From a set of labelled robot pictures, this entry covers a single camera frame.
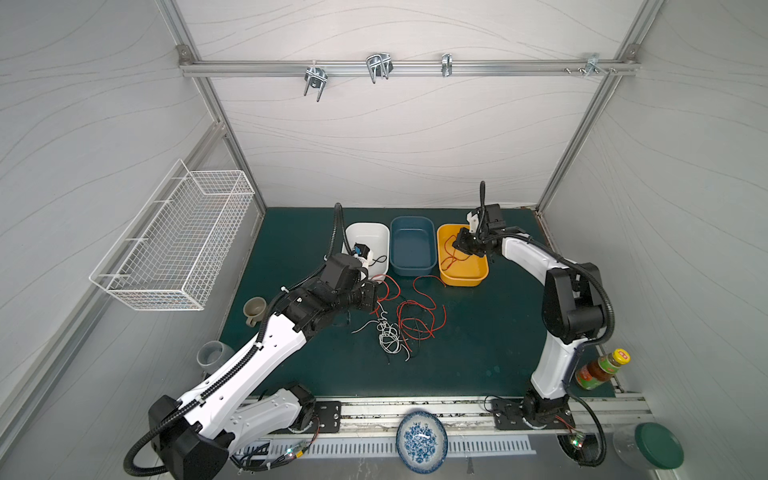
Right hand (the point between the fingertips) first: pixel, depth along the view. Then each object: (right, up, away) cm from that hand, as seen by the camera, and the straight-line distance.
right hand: (458, 236), depth 98 cm
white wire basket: (-74, -4, -30) cm, 80 cm away
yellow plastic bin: (+1, -11, +4) cm, 12 cm away
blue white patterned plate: (-15, -49, -27) cm, 58 cm away
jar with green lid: (+32, -44, -36) cm, 65 cm away
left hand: (-25, -12, -23) cm, 36 cm away
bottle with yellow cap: (+28, -32, -27) cm, 51 cm away
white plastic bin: (-27, -1, +11) cm, 30 cm away
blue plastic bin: (-14, -4, +10) cm, 18 cm away
